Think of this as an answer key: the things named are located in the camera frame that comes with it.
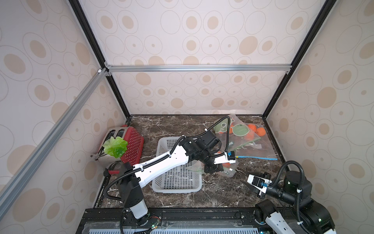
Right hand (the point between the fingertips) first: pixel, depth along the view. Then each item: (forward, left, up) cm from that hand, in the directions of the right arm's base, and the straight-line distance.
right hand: (249, 172), depth 63 cm
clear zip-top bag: (+2, +8, -1) cm, 8 cm away
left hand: (+3, +9, -3) cm, 10 cm away
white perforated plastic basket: (+5, +29, -24) cm, 37 cm away
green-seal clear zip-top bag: (+34, -1, -16) cm, 38 cm away
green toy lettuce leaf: (+13, +67, -3) cm, 68 cm away
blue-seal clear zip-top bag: (+29, -21, -25) cm, 44 cm away
